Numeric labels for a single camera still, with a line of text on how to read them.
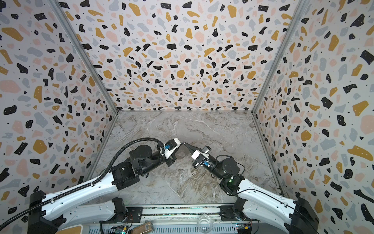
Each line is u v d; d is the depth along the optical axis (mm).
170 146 516
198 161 488
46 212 385
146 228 665
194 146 622
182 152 585
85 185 440
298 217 415
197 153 506
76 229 646
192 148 585
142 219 731
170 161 566
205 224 717
